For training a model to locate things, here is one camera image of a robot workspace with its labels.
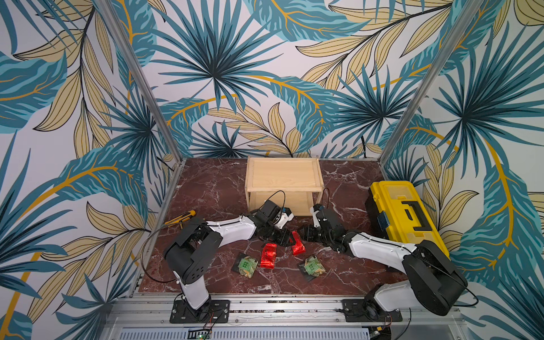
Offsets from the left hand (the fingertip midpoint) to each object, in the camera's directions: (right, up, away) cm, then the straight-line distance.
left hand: (290, 244), depth 85 cm
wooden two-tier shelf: (+2, +25, -2) cm, 25 cm away
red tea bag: (-9, -5, 0) cm, 10 cm away
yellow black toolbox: (+40, +14, -5) cm, 43 cm away
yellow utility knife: (-48, +9, +10) cm, 50 cm away
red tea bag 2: (+4, -2, +2) cm, 5 cm away
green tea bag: (-17, -8, -2) cm, 19 cm away
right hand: (+5, +5, +4) cm, 8 cm away
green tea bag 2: (+9, -8, -2) cm, 12 cm away
